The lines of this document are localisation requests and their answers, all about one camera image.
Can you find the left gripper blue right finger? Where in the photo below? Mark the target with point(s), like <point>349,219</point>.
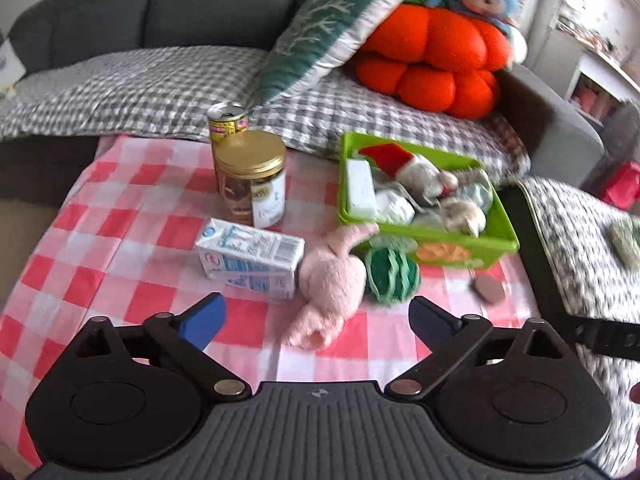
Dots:
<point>430,323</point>

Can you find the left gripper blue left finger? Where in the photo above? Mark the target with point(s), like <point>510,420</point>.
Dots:
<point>203,321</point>

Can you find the green watermelon plush ball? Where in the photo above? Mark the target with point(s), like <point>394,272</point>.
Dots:
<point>392,277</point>

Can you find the pink plush bunny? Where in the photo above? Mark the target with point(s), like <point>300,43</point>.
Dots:
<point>331,280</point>

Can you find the red santa hat doll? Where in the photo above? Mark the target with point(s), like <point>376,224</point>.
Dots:
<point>416,173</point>

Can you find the blue patterned sock doll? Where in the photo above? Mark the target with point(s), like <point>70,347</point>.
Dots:
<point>463,211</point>

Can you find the brown round coaster far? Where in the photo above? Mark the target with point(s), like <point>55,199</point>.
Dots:
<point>490,290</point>

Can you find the small milk carton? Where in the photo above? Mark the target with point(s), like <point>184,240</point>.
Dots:
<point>248,258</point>

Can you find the green quilted pouch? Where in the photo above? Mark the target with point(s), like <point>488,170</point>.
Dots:
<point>624,236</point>

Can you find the red checked tablecloth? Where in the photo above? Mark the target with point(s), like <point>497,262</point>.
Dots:
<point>123,247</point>

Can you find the green plastic biscuit box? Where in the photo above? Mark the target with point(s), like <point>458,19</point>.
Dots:
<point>427,246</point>

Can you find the white cloth in bin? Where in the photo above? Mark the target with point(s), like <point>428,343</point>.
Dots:
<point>392,205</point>

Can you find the white box inside bin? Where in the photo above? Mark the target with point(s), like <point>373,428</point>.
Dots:
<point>361,200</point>

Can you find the gold lid glass jar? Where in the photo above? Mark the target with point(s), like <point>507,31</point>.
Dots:
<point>251,177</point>

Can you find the yellow tin can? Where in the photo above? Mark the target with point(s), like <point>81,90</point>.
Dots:
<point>225,119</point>

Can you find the grey checked sofa blanket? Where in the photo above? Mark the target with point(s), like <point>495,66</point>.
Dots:
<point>166,92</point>

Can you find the orange pumpkin cushion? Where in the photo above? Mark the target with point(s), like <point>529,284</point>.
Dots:
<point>435,60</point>

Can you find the white plush toy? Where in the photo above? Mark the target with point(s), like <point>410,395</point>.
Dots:
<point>518,46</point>

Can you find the white bookshelf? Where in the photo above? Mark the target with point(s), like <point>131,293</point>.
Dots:
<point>585,48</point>

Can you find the grey fabric sofa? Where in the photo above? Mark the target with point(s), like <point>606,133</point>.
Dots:
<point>533,129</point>

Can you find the green and white pillow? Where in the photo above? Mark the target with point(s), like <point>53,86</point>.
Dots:
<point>323,35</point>

